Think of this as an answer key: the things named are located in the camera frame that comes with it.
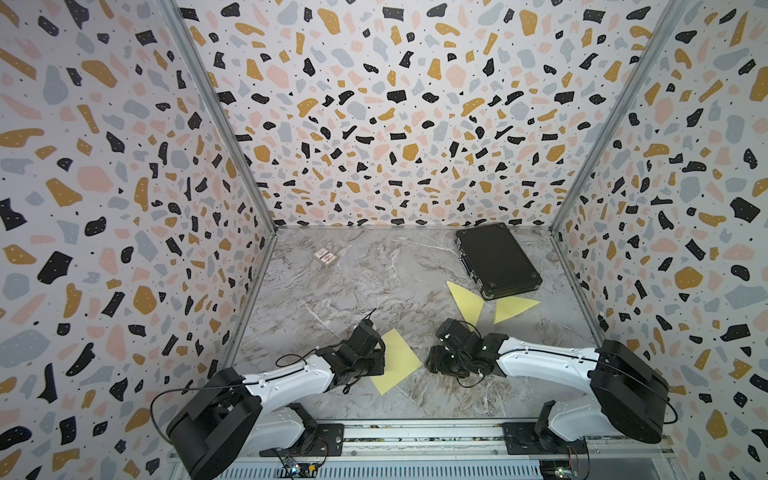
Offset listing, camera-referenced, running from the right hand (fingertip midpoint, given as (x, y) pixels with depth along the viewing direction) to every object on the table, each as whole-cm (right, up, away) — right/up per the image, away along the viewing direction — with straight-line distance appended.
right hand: (428, 368), depth 83 cm
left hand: (-12, +1, +3) cm, 12 cm away
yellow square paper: (+29, +14, +16) cm, 36 cm away
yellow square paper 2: (+16, +15, +18) cm, 28 cm away
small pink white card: (-36, +31, +27) cm, 54 cm away
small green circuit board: (-30, -20, -11) cm, 38 cm away
